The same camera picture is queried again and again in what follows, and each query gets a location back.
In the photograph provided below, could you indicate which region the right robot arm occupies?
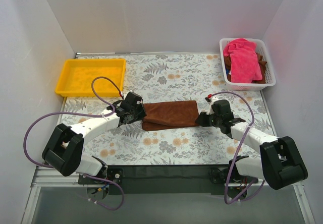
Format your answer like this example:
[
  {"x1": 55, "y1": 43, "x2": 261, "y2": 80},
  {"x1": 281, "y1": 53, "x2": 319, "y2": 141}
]
[{"x1": 195, "y1": 96, "x2": 308, "y2": 190}]

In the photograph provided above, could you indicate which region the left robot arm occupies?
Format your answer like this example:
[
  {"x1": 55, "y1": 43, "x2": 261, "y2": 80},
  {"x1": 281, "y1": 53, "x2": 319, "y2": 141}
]
[{"x1": 42, "y1": 91, "x2": 146, "y2": 177}]

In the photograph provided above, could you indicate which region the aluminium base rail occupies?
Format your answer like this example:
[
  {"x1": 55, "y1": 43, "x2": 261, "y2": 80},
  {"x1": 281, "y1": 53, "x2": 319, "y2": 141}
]
[{"x1": 22, "y1": 165, "x2": 315, "y2": 223}]

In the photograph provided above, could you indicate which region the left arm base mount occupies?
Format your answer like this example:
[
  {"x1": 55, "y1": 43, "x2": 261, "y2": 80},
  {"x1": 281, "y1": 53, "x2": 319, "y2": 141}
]
[{"x1": 78, "y1": 168, "x2": 124, "y2": 185}]

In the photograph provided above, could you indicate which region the white plastic basket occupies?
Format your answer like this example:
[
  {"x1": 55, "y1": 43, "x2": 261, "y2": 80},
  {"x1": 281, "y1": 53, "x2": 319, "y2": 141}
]
[{"x1": 219, "y1": 38, "x2": 276, "y2": 91}]

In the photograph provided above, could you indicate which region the floral table mat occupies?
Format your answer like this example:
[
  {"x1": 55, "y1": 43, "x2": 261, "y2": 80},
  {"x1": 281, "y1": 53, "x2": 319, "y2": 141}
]
[{"x1": 49, "y1": 53, "x2": 283, "y2": 166}]

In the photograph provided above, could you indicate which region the yellow plastic tray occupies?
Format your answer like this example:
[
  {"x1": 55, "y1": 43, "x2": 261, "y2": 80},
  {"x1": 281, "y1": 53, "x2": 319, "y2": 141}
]
[{"x1": 55, "y1": 59, "x2": 126, "y2": 97}]

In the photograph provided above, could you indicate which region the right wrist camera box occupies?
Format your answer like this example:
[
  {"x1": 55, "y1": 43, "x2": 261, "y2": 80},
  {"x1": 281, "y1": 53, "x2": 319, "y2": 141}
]
[{"x1": 205, "y1": 94, "x2": 219, "y2": 115}]

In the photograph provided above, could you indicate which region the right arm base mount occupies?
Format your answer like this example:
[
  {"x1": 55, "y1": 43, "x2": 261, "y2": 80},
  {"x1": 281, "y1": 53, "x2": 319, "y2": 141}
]
[{"x1": 208, "y1": 167, "x2": 254, "y2": 185}]

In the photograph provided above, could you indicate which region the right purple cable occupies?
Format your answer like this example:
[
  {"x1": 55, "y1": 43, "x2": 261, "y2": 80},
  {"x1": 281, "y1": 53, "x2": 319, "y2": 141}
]
[{"x1": 205, "y1": 90, "x2": 265, "y2": 205}]

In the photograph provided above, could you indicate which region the brown towel in basket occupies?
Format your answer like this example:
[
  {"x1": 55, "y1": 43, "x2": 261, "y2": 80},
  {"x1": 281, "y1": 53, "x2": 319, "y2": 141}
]
[{"x1": 224, "y1": 53, "x2": 267, "y2": 84}]

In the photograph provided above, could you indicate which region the brown towel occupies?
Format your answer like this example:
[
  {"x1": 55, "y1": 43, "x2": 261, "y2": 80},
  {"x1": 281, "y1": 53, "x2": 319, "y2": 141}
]
[
  {"x1": 224, "y1": 53, "x2": 267, "y2": 84},
  {"x1": 142, "y1": 100, "x2": 199, "y2": 131}
]

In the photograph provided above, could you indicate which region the pink towel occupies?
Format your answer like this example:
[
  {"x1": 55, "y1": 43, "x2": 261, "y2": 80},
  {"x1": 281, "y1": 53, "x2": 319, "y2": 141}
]
[{"x1": 223, "y1": 38, "x2": 263, "y2": 83}]

